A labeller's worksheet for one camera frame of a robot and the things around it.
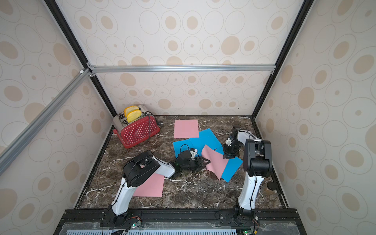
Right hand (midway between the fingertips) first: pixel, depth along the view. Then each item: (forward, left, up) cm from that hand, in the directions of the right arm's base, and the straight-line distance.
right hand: (224, 157), depth 97 cm
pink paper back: (+24, +27, +1) cm, 36 cm away
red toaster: (+7, +59, +15) cm, 61 cm away
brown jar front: (-21, -21, +9) cm, 31 cm away
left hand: (-9, +9, +6) cm, 14 cm away
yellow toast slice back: (+19, +63, +24) cm, 70 cm away
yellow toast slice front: (+15, +59, +23) cm, 65 cm away
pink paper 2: (-6, +5, +1) cm, 8 cm away
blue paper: (+15, +11, 0) cm, 19 cm away
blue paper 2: (-7, -4, +1) cm, 8 cm away
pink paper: (-22, +43, +1) cm, 48 cm away
